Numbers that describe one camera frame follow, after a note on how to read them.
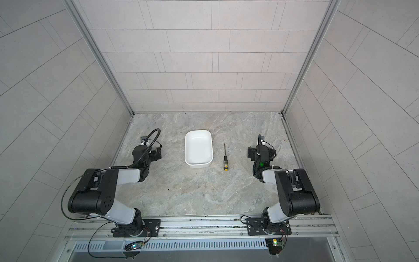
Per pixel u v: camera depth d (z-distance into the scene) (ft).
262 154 2.29
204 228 2.36
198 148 3.23
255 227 2.33
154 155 2.70
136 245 2.13
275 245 2.22
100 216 1.57
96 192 1.46
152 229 2.31
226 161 2.99
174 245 3.45
